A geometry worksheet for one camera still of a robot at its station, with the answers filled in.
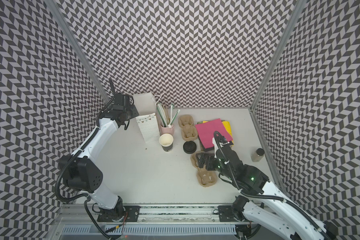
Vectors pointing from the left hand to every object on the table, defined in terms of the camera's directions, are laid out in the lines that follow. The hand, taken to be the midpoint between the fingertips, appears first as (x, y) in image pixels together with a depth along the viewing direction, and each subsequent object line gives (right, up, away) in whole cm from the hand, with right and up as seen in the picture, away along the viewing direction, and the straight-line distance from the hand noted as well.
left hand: (132, 111), depth 85 cm
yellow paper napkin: (+60, -9, +19) cm, 63 cm away
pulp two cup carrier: (+42, -38, 0) cm, 57 cm away
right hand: (+40, -24, -16) cm, 49 cm away
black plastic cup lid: (+33, -22, +9) cm, 41 cm away
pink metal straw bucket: (+16, -12, +13) cm, 24 cm away
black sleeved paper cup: (+19, -18, +6) cm, 26 cm away
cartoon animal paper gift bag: (+9, -4, -2) cm, 11 cm away
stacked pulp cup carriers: (+33, -12, +14) cm, 38 cm away
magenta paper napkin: (+44, -12, +14) cm, 48 cm away
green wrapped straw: (+23, -4, +8) cm, 25 cm away
